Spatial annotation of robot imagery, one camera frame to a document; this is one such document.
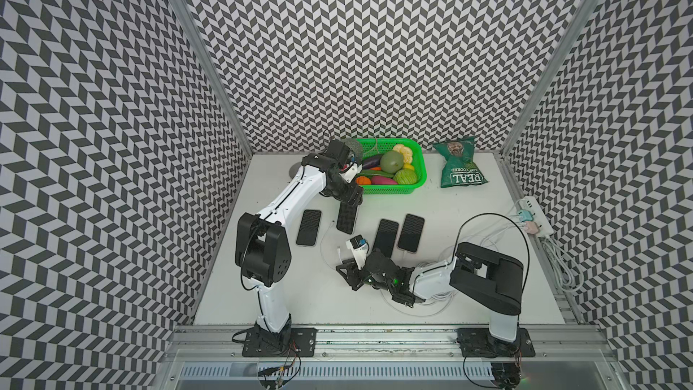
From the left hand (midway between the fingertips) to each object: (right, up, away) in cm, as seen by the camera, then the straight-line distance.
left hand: (349, 198), depth 87 cm
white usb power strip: (+67, -3, +12) cm, 69 cm away
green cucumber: (+10, +9, +19) cm, 23 cm away
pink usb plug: (+64, -11, +7) cm, 65 cm away
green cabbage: (+20, +7, +12) cm, 25 cm away
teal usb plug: (+63, -7, +9) cm, 65 cm away
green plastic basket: (+11, +20, +22) cm, 32 cm away
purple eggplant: (+8, +13, +21) cm, 26 cm away
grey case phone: (-1, -7, +5) cm, 9 cm away
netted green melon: (+2, +20, +33) cm, 39 cm away
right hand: (-3, -23, -3) cm, 23 cm away
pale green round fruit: (+16, +13, +18) cm, 27 cm away
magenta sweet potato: (+12, +6, +15) cm, 20 cm away
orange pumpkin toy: (+5, +5, +14) cm, 16 cm away
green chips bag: (+43, +10, +18) cm, 47 cm away
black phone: (-15, -11, +7) cm, 20 cm away
